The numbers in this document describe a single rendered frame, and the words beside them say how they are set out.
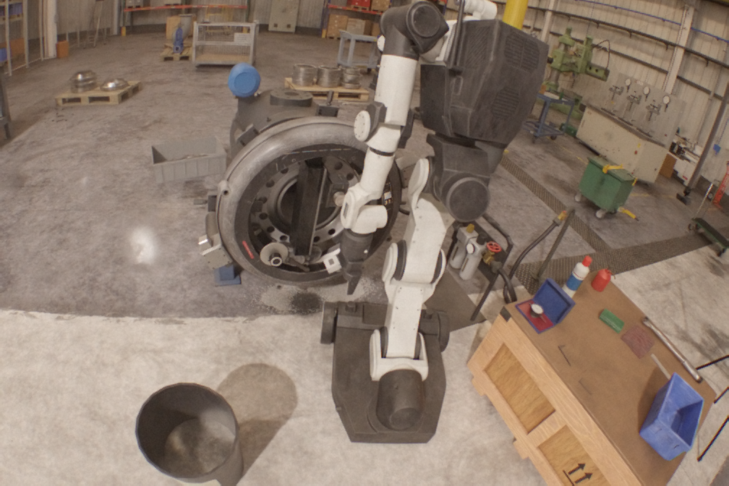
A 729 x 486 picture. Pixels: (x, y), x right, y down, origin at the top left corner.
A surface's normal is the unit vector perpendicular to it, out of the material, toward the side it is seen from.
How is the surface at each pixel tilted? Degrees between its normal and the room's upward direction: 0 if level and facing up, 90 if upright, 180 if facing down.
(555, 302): 81
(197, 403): 87
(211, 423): 0
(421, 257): 71
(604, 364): 0
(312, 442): 0
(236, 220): 90
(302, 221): 90
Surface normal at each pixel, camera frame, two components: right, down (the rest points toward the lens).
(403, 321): 0.10, 0.04
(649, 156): 0.11, 0.55
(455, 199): 0.05, 0.36
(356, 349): 0.17, -0.83
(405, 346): 0.13, -0.20
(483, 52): -0.90, 0.00
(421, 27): 0.40, 0.39
